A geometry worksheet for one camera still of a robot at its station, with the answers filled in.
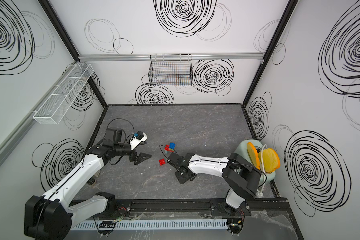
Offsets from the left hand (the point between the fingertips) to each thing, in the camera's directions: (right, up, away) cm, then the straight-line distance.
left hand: (146, 148), depth 78 cm
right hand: (+20, -18, +6) cm, 28 cm away
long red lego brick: (+10, -2, +13) cm, 17 cm away
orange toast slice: (+52, -1, -10) cm, 53 cm away
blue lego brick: (+13, 0, +9) cm, 16 cm away
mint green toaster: (+51, -2, 0) cm, 51 cm away
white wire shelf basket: (-44, +25, -3) cm, 51 cm away
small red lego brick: (+7, -11, +11) cm, 17 cm away
